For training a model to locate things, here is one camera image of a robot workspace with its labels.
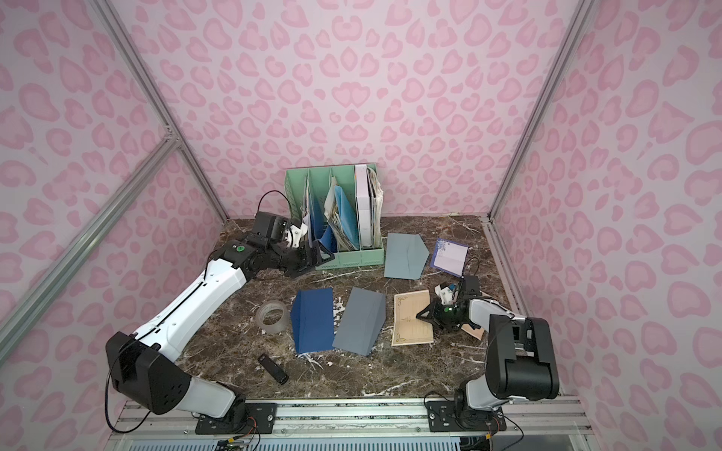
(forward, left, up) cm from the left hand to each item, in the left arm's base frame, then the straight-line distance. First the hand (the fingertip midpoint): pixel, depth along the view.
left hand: (327, 257), depth 77 cm
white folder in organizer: (+23, -10, -3) cm, 25 cm away
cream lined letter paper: (-13, -44, -22) cm, 51 cm away
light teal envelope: (+18, -25, -24) cm, 39 cm away
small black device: (-22, +17, -24) cm, 37 cm away
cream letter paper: (-10, -23, -24) cm, 35 cm away
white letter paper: (+18, -42, -25) cm, 52 cm away
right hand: (-7, -27, -22) cm, 36 cm away
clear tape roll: (-3, +23, -23) cm, 33 cm away
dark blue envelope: (-6, +8, -26) cm, 28 cm away
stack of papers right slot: (+23, -13, +1) cm, 27 cm away
